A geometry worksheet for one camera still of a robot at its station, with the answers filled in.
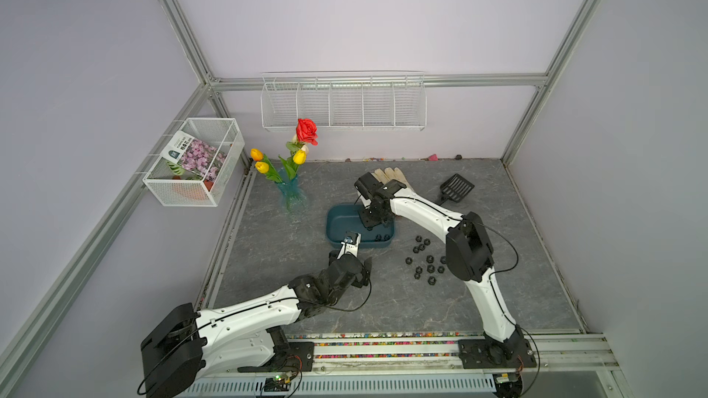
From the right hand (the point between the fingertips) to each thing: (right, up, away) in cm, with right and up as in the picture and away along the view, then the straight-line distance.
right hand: (368, 217), depth 95 cm
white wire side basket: (-44, +7, -26) cm, 52 cm away
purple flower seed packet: (-47, +18, -21) cm, 54 cm away
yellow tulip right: (-21, +20, -13) cm, 32 cm away
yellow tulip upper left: (-33, +21, -14) cm, 42 cm away
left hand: (-3, -10, -15) cm, 18 cm away
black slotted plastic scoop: (+36, +10, +17) cm, 41 cm away
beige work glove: (+9, +16, +20) cm, 27 cm away
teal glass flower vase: (-28, +7, +10) cm, 31 cm away
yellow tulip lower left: (-31, +17, -17) cm, 39 cm away
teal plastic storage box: (-10, -1, +6) cm, 12 cm away
